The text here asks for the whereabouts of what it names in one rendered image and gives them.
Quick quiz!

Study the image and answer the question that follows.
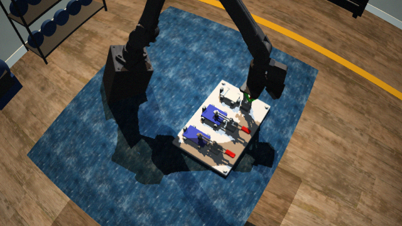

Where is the white fixture plate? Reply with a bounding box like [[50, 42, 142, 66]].
[[172, 80, 271, 176]]

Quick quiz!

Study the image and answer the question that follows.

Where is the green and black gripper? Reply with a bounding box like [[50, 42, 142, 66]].
[[240, 72, 264, 102]]

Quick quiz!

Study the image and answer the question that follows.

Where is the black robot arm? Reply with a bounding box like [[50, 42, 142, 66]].
[[116, 0, 288, 100]]

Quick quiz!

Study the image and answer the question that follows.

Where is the blue rectangular block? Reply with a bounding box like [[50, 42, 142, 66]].
[[201, 104, 227, 127], [183, 125, 211, 148]]

